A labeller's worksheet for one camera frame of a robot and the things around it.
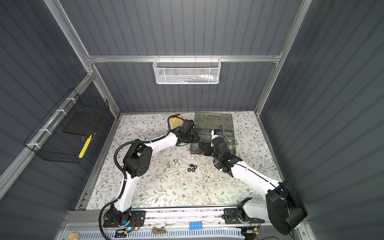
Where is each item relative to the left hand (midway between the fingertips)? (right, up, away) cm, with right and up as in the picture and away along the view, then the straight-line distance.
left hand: (199, 137), depth 99 cm
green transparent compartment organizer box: (+5, +11, +16) cm, 20 cm away
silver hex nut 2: (-20, -17, -8) cm, 27 cm away
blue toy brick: (-3, -40, -29) cm, 49 cm away
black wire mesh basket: (-68, +3, -27) cm, 73 cm away
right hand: (+4, -3, -14) cm, 15 cm away
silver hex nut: (-15, -14, -5) cm, 22 cm away
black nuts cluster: (-4, -19, -8) cm, 21 cm away
